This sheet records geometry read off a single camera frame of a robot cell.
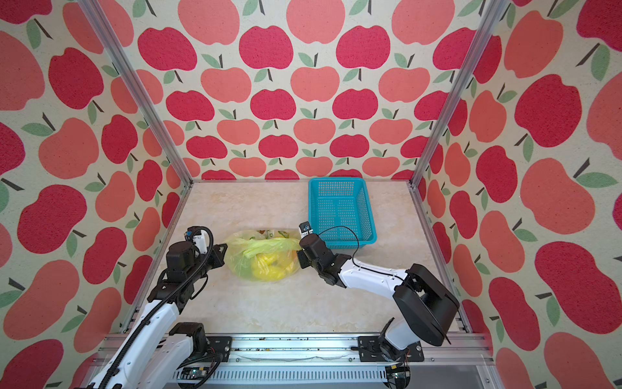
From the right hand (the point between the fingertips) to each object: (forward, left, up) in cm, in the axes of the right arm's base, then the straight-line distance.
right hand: (305, 249), depth 87 cm
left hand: (-5, +26, +6) cm, 27 cm away
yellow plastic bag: (-5, +14, +2) cm, 15 cm away
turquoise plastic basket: (+27, -13, -10) cm, 32 cm away
